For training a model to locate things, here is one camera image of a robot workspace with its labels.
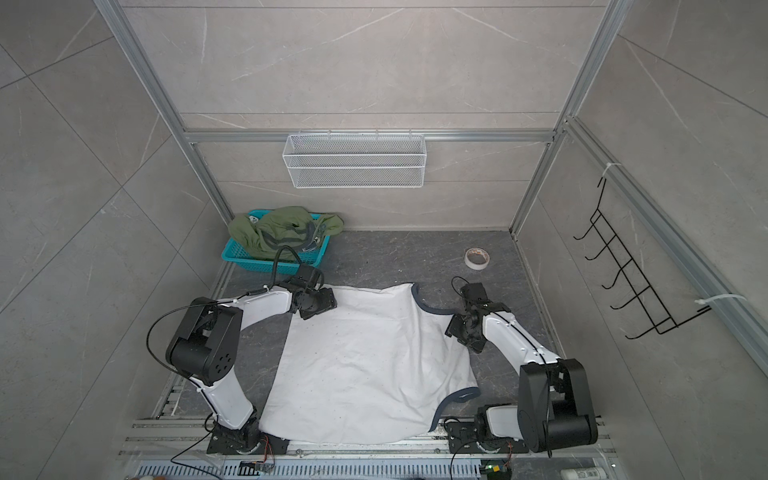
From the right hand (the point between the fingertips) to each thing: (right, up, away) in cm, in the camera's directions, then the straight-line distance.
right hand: (457, 332), depth 89 cm
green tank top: (-61, +32, +22) cm, 72 cm away
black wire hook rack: (+35, +16, -25) cm, 46 cm away
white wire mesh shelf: (-33, +56, +11) cm, 66 cm away
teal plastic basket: (-75, +23, +19) cm, 80 cm away
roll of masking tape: (+13, +25, +24) cm, 37 cm away
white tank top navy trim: (-24, -9, -5) cm, 27 cm away
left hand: (-41, +9, +8) cm, 43 cm away
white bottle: (+27, -27, -22) cm, 44 cm away
